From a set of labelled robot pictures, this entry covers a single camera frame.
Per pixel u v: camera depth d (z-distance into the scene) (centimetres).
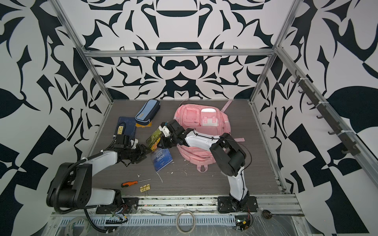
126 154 75
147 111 107
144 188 78
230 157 50
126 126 107
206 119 102
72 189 43
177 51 92
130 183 81
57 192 38
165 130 83
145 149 84
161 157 83
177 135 71
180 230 67
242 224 71
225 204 74
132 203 74
